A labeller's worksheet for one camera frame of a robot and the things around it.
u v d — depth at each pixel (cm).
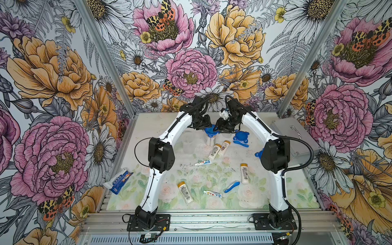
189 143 97
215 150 99
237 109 72
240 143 103
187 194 81
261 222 74
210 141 99
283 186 61
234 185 85
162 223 73
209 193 82
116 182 84
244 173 89
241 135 107
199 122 81
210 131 95
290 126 92
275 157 57
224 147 100
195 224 76
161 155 58
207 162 94
